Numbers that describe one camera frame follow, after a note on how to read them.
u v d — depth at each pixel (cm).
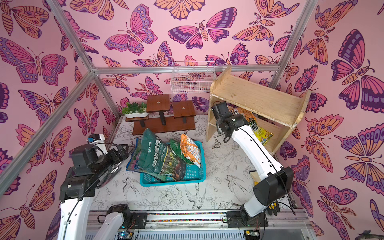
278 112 63
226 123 53
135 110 95
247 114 85
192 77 95
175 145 84
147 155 69
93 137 57
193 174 90
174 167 80
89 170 47
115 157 59
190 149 83
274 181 41
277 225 72
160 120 109
